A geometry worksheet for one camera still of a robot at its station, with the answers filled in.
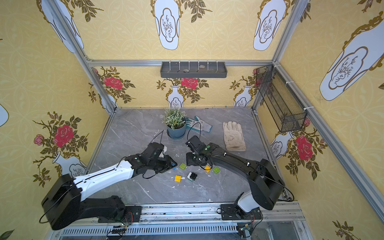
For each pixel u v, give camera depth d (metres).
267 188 0.43
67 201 0.40
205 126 1.07
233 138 1.03
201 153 0.64
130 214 0.73
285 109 0.84
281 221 0.76
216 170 0.86
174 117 0.90
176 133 1.02
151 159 0.64
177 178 0.84
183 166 0.88
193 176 0.82
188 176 0.83
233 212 0.74
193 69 0.92
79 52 0.86
